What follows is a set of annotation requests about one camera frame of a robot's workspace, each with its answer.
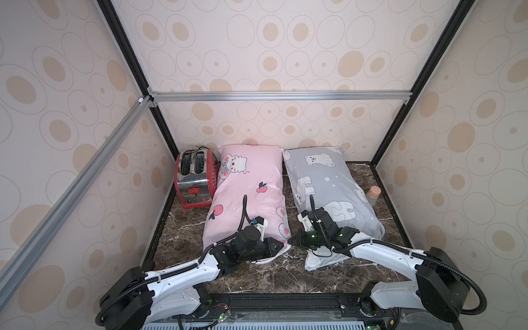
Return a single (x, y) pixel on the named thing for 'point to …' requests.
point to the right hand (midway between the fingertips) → (293, 239)
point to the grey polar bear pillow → (327, 174)
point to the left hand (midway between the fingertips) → (289, 249)
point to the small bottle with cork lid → (372, 194)
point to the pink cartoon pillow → (250, 184)
